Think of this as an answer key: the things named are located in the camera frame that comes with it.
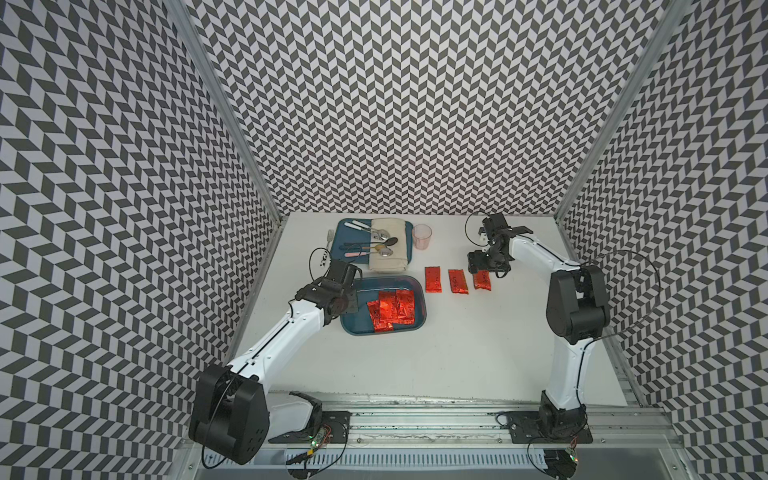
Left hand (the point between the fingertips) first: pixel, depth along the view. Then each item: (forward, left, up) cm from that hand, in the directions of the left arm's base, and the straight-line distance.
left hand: (343, 303), depth 85 cm
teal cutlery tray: (+32, +2, -10) cm, 33 cm away
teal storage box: (-5, -5, -2) cm, 8 cm away
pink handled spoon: (+26, -11, -10) cm, 30 cm away
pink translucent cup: (+30, -24, -5) cm, 39 cm away
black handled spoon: (+29, -13, -7) cm, 32 cm away
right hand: (+14, -44, -5) cm, 47 cm away
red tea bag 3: (+13, -44, -9) cm, 47 cm away
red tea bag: (+13, -28, -8) cm, 31 cm away
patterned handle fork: (+26, +10, -9) cm, 29 cm away
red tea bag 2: (+13, -36, -9) cm, 39 cm away
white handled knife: (+40, +1, -12) cm, 42 cm away
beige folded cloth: (+19, -15, -6) cm, 26 cm away
